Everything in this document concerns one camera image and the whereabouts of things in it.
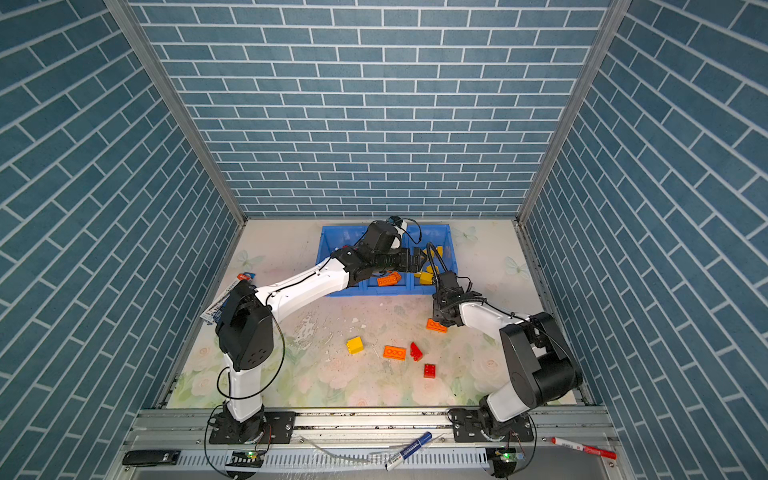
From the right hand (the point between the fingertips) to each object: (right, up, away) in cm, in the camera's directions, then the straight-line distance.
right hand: (447, 311), depth 95 cm
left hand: (-8, +17, -10) cm, 22 cm away
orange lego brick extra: (-16, -10, -8) cm, 21 cm away
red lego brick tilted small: (-11, -10, -8) cm, 17 cm away
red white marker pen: (+29, -28, -24) cm, 47 cm away
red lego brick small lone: (-7, -14, -12) cm, 20 cm away
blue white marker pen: (-15, -28, -26) cm, 41 cm away
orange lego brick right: (-5, -3, -4) cm, 7 cm away
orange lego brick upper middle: (-18, +10, +4) cm, 21 cm away
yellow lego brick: (-6, +10, +3) cm, 12 cm away
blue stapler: (-74, 0, -1) cm, 74 cm away
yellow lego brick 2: (-28, -8, -8) cm, 30 cm away
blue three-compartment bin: (-1, +24, +12) cm, 27 cm away
